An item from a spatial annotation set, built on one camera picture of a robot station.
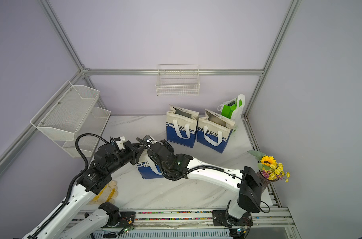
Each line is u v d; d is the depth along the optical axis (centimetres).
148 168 76
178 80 107
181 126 89
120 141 65
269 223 74
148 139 60
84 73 93
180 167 50
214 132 86
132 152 61
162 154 51
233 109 86
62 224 41
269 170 66
